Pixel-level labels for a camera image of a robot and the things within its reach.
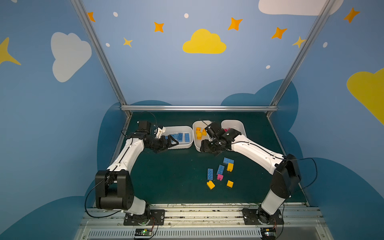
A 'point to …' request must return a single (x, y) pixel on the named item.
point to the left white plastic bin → (184, 135)
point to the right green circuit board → (268, 232)
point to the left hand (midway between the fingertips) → (171, 145)
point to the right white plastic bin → (236, 125)
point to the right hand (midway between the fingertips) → (205, 149)
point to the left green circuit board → (143, 232)
